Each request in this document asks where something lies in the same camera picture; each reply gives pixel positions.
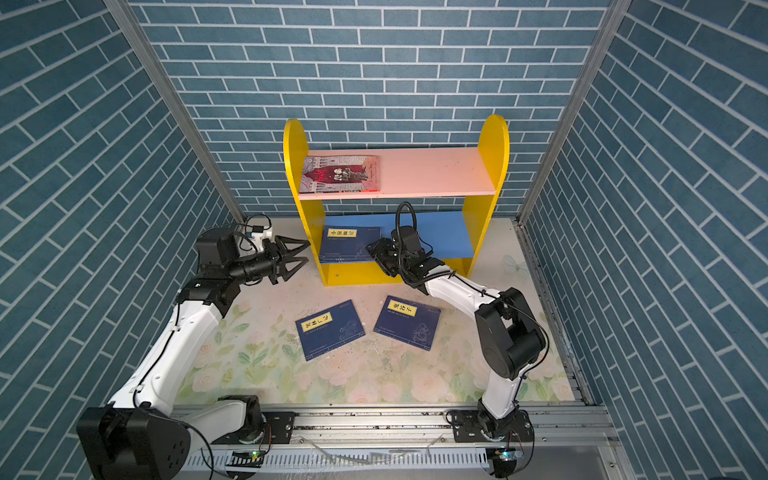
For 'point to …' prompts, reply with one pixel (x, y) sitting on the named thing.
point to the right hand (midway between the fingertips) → (364, 247)
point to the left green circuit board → (246, 459)
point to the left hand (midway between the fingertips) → (308, 250)
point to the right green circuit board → (504, 460)
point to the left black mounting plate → (278, 427)
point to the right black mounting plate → (467, 427)
